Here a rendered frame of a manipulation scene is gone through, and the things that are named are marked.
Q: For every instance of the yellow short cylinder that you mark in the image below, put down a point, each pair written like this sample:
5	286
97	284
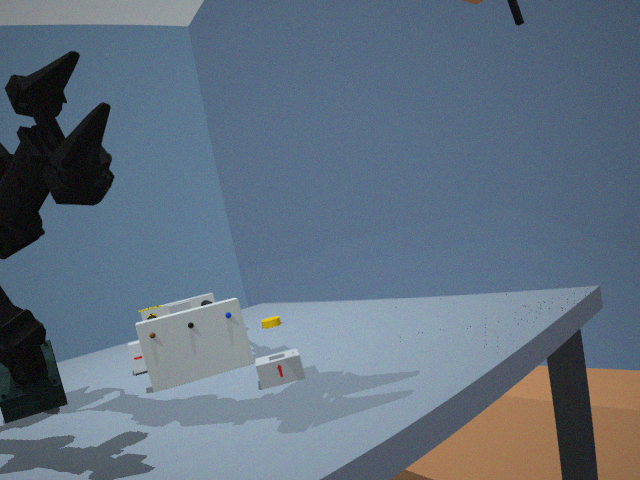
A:
271	322

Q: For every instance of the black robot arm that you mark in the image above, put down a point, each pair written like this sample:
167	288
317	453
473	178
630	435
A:
21	334

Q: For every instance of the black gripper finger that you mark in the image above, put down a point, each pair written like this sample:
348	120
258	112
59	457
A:
50	81
78	155

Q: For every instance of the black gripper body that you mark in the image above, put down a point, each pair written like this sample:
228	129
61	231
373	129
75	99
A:
31	171

